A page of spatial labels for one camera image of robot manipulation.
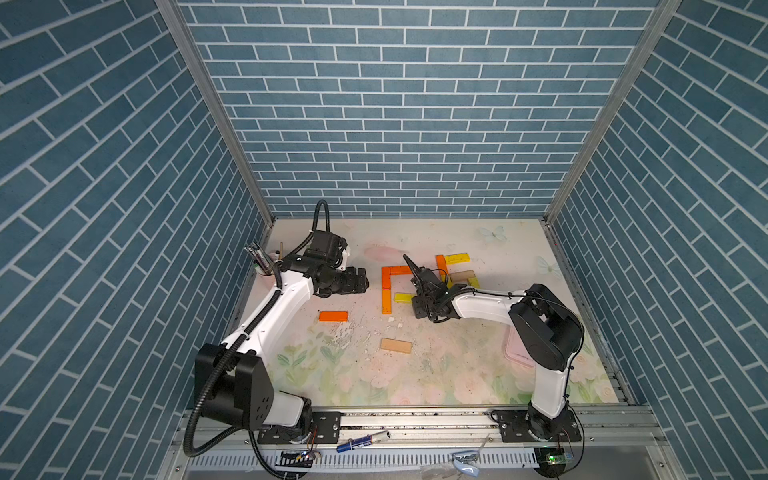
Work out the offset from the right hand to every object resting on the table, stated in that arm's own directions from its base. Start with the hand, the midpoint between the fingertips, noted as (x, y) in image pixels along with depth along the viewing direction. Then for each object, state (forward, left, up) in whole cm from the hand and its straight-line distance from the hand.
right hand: (420, 305), depth 96 cm
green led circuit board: (-39, -33, -1) cm, 51 cm away
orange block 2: (-6, +27, 0) cm, 28 cm away
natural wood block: (-14, +7, +1) cm, 16 cm away
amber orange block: (+1, +11, 0) cm, 11 cm away
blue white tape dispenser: (-41, -12, +1) cm, 42 cm away
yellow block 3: (+10, -18, +1) cm, 21 cm away
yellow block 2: (+20, -13, +1) cm, 24 cm away
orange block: (+9, +12, +1) cm, 15 cm away
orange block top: (+18, -7, 0) cm, 19 cm away
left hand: (-4, +17, +16) cm, 23 cm away
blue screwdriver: (-39, +13, +2) cm, 41 cm away
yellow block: (+2, +5, 0) cm, 6 cm away
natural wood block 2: (+13, -15, 0) cm, 20 cm away
